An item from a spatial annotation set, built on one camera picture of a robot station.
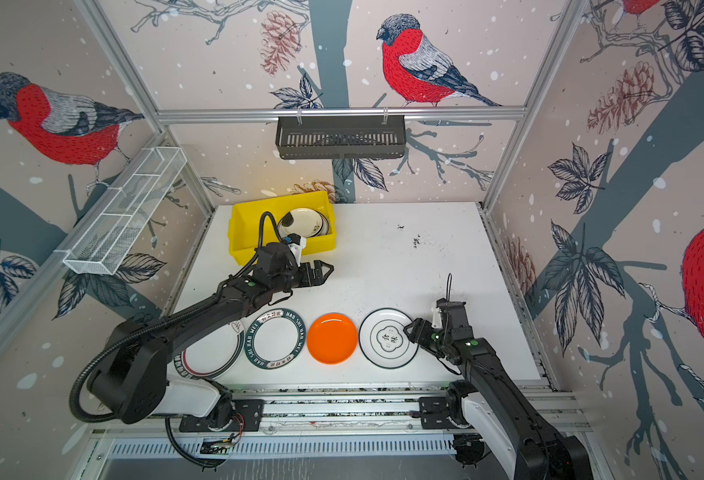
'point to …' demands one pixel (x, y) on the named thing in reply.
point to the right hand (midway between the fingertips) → (410, 335)
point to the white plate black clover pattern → (383, 341)
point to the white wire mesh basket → (115, 228)
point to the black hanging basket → (374, 139)
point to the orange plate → (332, 339)
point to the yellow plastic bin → (253, 226)
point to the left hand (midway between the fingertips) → (322, 269)
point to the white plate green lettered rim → (275, 339)
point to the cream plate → (303, 221)
